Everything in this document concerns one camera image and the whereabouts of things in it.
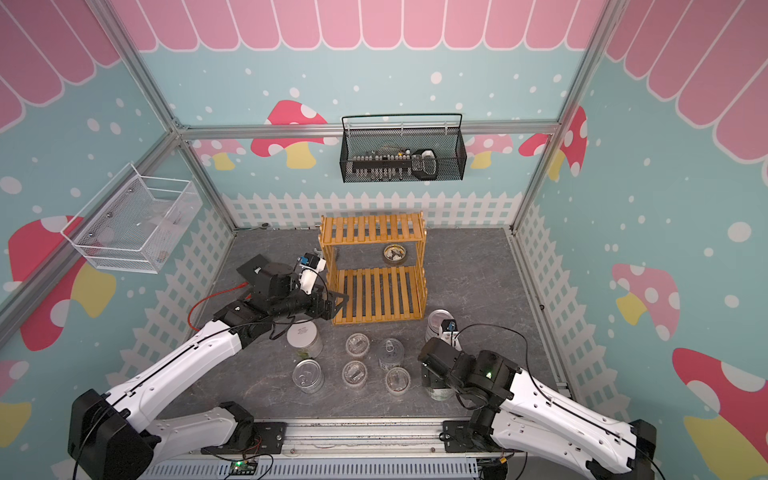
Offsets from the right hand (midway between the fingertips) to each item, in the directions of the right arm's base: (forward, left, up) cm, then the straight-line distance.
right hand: (436, 367), depth 74 cm
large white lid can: (+9, +35, -2) cm, 36 cm away
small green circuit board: (-19, +48, -13) cm, 53 cm away
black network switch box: (+38, +60, -9) cm, 72 cm away
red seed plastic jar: (+1, +21, -6) cm, 22 cm away
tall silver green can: (+13, -1, 0) cm, 13 cm away
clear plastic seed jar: (+9, +21, -6) cm, 24 cm away
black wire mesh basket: (+61, -8, +24) cm, 67 cm away
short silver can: (0, +34, -6) cm, 34 cm away
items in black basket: (+55, +11, +23) cm, 60 cm away
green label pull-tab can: (+5, +12, -4) cm, 14 cm away
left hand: (+16, +26, +8) cm, 31 cm away
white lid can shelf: (-5, -1, -5) cm, 7 cm away
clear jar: (-1, +10, -6) cm, 12 cm away
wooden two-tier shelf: (+44, +16, -11) cm, 48 cm away
